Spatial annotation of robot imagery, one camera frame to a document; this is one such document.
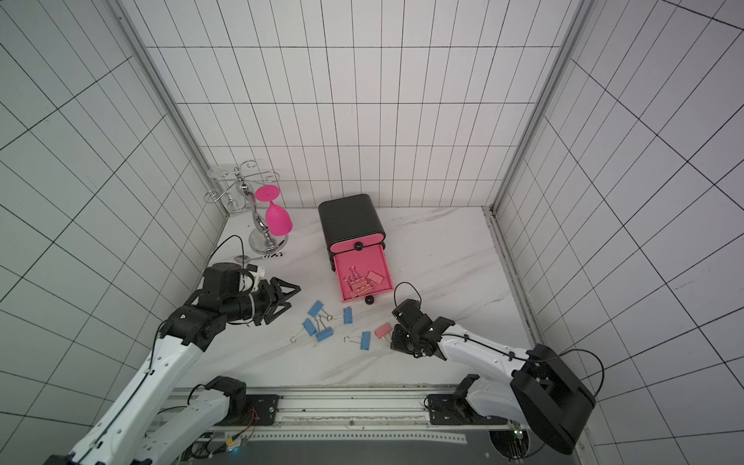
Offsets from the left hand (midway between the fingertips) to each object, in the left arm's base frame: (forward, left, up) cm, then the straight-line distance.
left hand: (293, 301), depth 72 cm
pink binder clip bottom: (+14, -15, -14) cm, 25 cm away
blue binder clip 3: (+7, -2, -19) cm, 20 cm away
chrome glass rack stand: (+35, +24, -19) cm, 46 cm away
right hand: (-4, -24, -20) cm, 32 cm away
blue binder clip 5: (-2, -5, -19) cm, 20 cm away
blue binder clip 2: (-3, -18, -19) cm, 26 cm away
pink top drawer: (+22, -15, -5) cm, 27 cm away
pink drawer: (+16, -17, -13) cm, 27 cm away
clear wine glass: (+41, +30, -1) cm, 50 cm away
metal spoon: (+25, +26, -17) cm, 40 cm away
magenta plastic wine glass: (+29, +11, -2) cm, 32 cm away
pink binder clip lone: (+15, -20, -14) cm, 29 cm away
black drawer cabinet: (+32, -12, -3) cm, 34 cm away
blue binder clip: (+4, -12, -19) cm, 23 cm away
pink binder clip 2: (0, -23, -20) cm, 31 cm away
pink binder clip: (+11, -17, -14) cm, 24 cm away
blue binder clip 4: (+1, 0, -20) cm, 20 cm away
